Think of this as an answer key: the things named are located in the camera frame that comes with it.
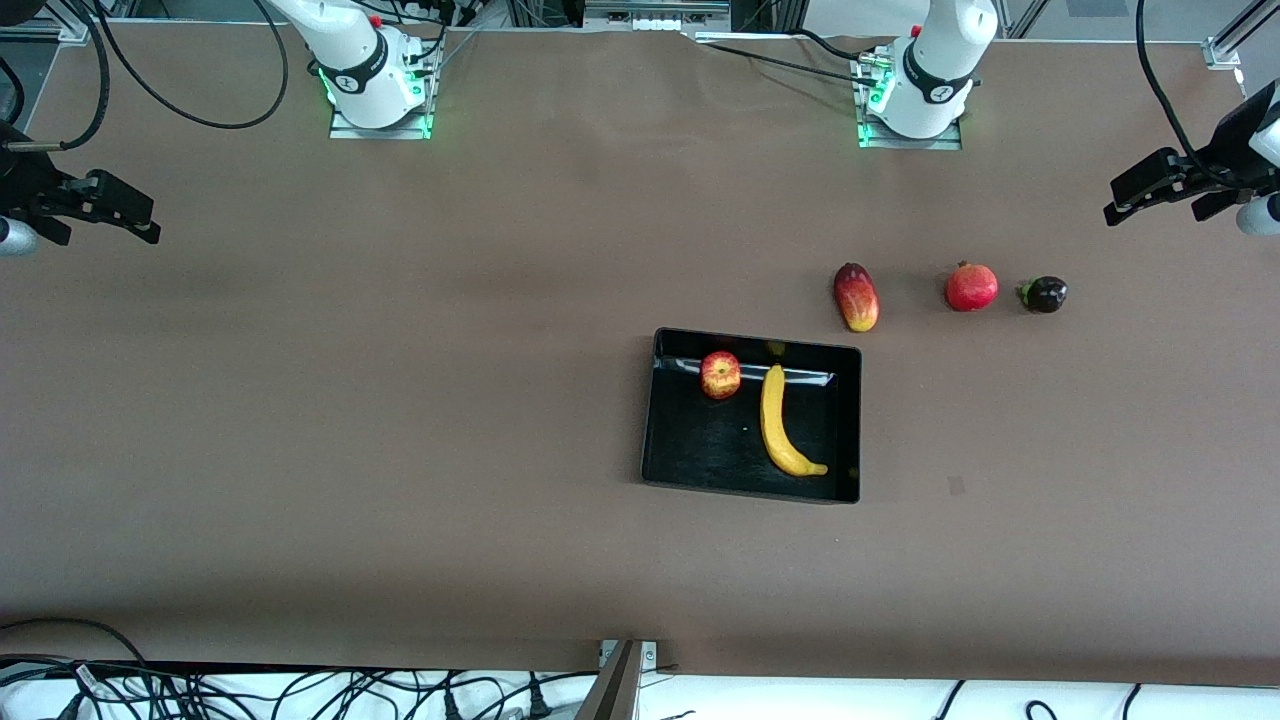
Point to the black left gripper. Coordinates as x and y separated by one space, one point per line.
1203 172

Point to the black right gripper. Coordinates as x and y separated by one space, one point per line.
32 186

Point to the yellow banana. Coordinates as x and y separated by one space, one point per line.
775 425

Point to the red yellow apple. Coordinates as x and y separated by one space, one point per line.
721 375

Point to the black plastic box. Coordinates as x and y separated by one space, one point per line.
720 450

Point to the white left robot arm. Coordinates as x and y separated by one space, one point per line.
935 70

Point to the dark purple mangosteen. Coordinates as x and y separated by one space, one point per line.
1046 295

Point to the red pomegranate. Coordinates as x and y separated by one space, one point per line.
971 287

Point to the red yellow mango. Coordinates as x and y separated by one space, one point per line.
857 298

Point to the grey metal device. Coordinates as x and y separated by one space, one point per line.
655 15

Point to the dark grey metal bar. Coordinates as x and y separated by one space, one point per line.
612 695

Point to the aluminium corner bracket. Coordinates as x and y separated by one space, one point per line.
1222 55

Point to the aluminium frame profile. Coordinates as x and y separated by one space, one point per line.
70 32

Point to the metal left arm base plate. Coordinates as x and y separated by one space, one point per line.
950 140

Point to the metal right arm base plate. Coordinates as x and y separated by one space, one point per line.
345 130

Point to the silver metal bracket plate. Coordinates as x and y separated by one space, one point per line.
650 655

